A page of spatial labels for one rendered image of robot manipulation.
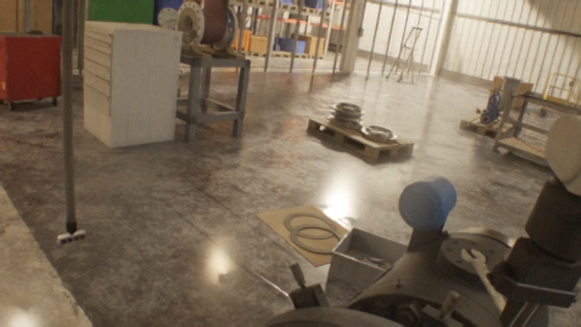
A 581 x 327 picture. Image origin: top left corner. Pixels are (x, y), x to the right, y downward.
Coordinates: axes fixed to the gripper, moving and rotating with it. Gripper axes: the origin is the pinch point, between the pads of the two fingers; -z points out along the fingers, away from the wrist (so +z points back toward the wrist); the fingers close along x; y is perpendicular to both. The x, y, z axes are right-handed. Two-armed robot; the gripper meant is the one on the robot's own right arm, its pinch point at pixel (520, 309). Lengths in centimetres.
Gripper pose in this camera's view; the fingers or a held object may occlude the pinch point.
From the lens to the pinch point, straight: 64.6
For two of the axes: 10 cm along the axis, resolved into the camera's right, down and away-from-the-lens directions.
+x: -9.8, -2.1, -0.4
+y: -0.5, 3.8, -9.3
